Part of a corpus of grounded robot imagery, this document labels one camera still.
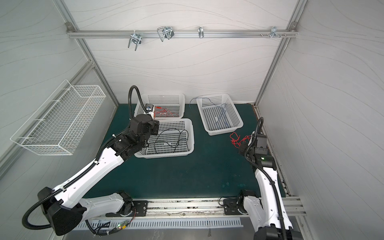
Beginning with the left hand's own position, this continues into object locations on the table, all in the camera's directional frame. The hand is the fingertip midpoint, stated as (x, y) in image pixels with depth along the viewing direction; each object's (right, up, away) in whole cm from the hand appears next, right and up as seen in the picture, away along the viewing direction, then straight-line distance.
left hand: (154, 116), depth 74 cm
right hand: (+49, -15, +6) cm, 52 cm away
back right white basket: (+38, +2, +40) cm, 56 cm away
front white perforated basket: (+7, -15, +27) cm, 32 cm away
